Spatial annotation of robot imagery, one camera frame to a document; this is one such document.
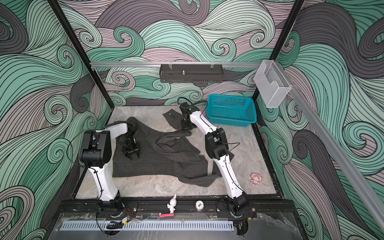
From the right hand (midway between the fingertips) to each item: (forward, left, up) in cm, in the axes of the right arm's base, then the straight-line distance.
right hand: (187, 127), depth 103 cm
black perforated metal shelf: (+22, -2, +28) cm, 36 cm away
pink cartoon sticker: (-35, -39, -1) cm, 52 cm away
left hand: (-21, +32, -2) cm, 38 cm away
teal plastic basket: (+22, -35, -5) cm, 42 cm away
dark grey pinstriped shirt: (-23, +15, 0) cm, 27 cm away
